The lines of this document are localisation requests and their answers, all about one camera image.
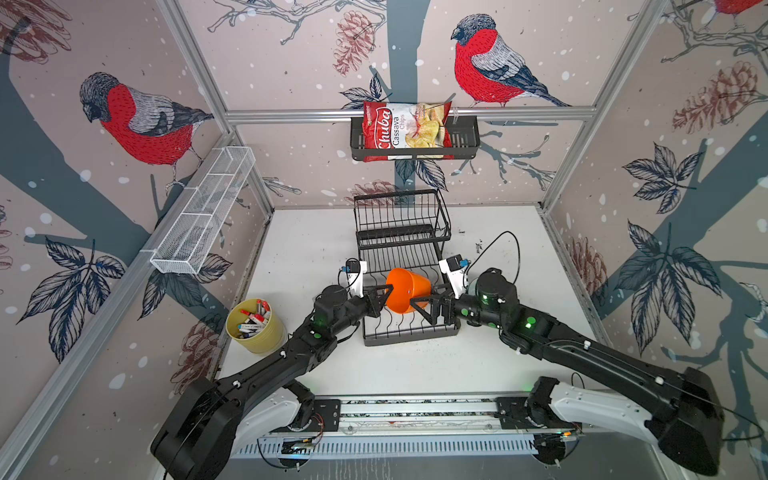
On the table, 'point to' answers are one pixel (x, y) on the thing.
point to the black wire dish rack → (403, 237)
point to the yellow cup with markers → (253, 324)
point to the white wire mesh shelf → (182, 247)
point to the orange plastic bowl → (407, 285)
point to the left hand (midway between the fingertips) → (393, 289)
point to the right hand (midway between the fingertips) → (415, 303)
